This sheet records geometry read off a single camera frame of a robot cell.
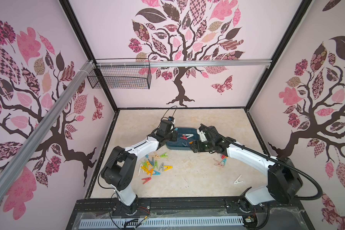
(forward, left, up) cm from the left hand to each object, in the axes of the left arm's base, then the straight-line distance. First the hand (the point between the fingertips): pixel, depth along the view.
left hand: (175, 135), depth 92 cm
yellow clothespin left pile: (-18, +5, -9) cm, 21 cm away
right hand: (-9, -12, +1) cm, 15 cm away
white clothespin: (+6, -11, -8) cm, 15 cm away
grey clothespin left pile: (-18, +9, -9) cm, 22 cm away
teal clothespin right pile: (-14, -32, -9) cm, 36 cm away
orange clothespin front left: (-21, +15, -9) cm, 27 cm away
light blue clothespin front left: (-22, +12, -9) cm, 26 cm away
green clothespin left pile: (-10, +8, -9) cm, 16 cm away
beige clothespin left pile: (-10, +13, -9) cm, 19 cm away
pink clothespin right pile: (-17, -28, -8) cm, 34 cm away
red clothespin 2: (+3, -6, -8) cm, 11 cm away
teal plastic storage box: (+5, -7, -8) cm, 11 cm away
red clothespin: (-25, +17, -10) cm, 32 cm away
